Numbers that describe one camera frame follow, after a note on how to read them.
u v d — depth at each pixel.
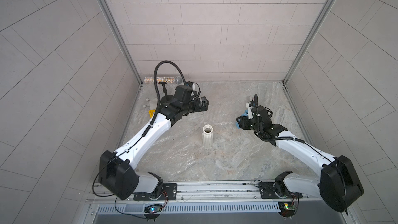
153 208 0.65
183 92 0.56
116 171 0.38
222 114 0.99
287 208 0.68
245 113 0.77
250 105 0.75
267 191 0.71
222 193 0.72
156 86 0.54
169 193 0.71
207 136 0.75
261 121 0.63
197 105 0.67
